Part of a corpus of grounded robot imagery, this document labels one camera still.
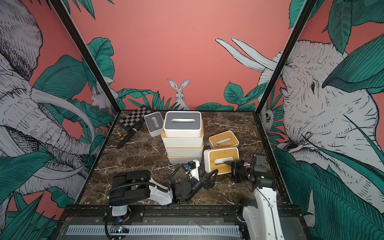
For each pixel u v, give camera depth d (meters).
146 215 0.74
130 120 1.11
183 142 0.76
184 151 0.79
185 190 0.59
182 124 0.69
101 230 0.70
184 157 0.84
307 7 0.69
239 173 0.66
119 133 0.99
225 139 1.00
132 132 1.04
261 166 0.58
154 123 1.11
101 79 1.01
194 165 0.67
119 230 0.70
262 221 0.45
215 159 0.72
